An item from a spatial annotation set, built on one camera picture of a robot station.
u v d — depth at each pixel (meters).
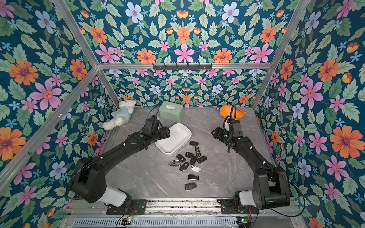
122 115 1.04
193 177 0.83
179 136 1.03
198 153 0.93
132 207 0.73
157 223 0.70
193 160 0.90
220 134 0.77
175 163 0.88
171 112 1.07
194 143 0.96
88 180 0.43
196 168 0.86
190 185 0.80
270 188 0.42
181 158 0.90
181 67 0.92
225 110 1.10
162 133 0.80
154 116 0.79
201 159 0.90
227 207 0.73
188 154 0.91
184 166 0.88
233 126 0.68
